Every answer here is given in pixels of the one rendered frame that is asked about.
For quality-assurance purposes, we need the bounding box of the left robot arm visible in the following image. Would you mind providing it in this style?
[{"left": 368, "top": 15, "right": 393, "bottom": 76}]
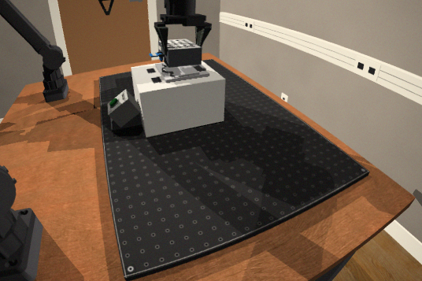
[{"left": 0, "top": 0, "right": 67, "bottom": 96}]

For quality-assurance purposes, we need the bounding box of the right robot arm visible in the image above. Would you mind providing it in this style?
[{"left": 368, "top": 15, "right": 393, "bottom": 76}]
[{"left": 0, "top": 165, "right": 35, "bottom": 277}]

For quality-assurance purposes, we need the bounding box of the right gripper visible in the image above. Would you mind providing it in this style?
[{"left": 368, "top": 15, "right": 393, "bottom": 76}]
[{"left": 154, "top": 0, "right": 212, "bottom": 55}]

